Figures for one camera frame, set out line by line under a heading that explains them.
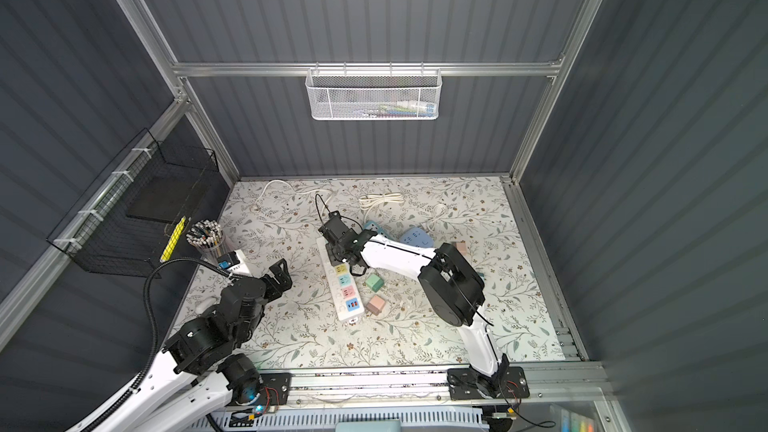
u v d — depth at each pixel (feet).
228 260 2.00
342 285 2.92
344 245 2.27
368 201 3.60
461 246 3.32
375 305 2.82
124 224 2.35
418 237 3.26
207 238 2.68
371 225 3.35
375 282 2.97
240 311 1.72
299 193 3.80
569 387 2.43
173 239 2.29
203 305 2.77
